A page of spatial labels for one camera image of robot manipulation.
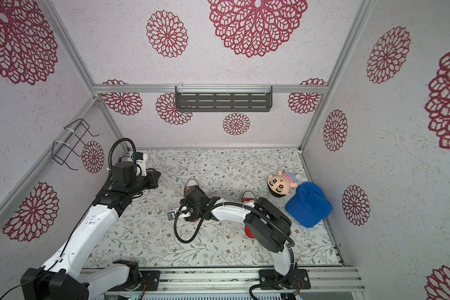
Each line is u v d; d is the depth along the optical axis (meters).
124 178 0.57
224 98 0.93
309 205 0.92
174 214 0.73
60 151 0.73
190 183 1.01
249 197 0.95
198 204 0.69
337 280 0.76
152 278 0.73
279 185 0.94
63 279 0.39
